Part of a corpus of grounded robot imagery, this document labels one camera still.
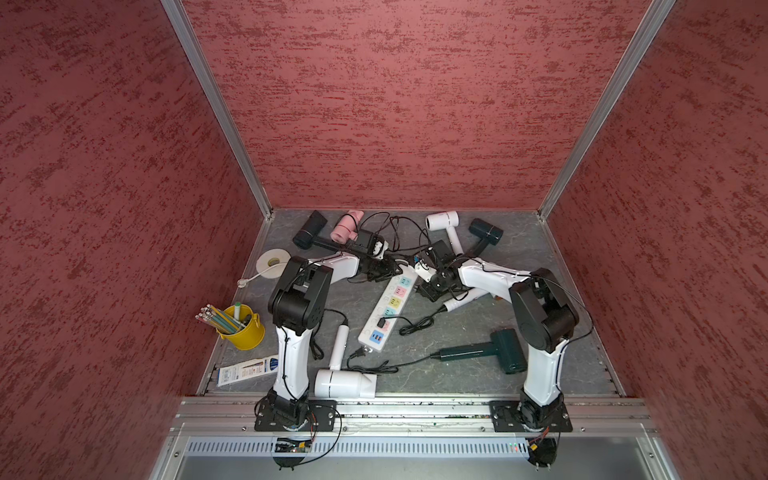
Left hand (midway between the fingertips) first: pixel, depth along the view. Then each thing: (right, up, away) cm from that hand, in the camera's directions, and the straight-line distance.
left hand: (399, 276), depth 99 cm
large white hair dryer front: (-16, -24, -24) cm, 38 cm away
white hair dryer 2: (+18, -4, -17) cm, 25 cm away
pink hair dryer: (-19, +17, +9) cm, 27 cm away
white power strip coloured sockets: (-3, -9, -7) cm, 12 cm away
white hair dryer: (+19, +20, +14) cm, 31 cm away
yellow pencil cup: (-44, -12, -18) cm, 49 cm away
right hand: (+9, -5, -2) cm, 11 cm away
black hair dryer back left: (-33, +15, +8) cm, 37 cm away
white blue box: (-42, -23, -18) cm, 51 cm away
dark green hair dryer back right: (+33, +15, +9) cm, 37 cm away
